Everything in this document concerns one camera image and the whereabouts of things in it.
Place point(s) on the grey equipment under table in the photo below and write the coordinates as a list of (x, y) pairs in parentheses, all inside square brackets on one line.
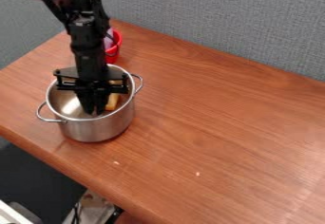
[(92, 210)]

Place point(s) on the purple plush egg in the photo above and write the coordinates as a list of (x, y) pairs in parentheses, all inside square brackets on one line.
[(108, 39)]

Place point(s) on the yellow cheese wedge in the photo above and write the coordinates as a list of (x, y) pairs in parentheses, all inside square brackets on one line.
[(112, 98)]

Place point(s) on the metal pot with handle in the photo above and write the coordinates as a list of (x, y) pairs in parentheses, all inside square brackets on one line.
[(63, 110)]

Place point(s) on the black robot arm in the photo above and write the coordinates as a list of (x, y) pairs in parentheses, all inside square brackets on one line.
[(86, 23)]

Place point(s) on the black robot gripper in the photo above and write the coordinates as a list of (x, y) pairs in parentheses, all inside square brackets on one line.
[(90, 77)]

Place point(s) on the red cup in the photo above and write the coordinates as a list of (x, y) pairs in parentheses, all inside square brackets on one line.
[(112, 52)]

